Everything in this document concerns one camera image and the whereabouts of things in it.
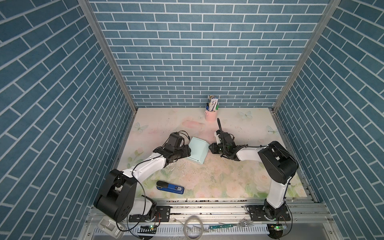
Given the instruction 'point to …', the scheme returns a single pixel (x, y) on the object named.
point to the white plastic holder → (108, 224)
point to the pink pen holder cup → (211, 116)
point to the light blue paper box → (199, 149)
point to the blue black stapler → (161, 185)
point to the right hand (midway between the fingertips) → (208, 145)
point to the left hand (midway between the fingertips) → (188, 150)
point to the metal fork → (242, 223)
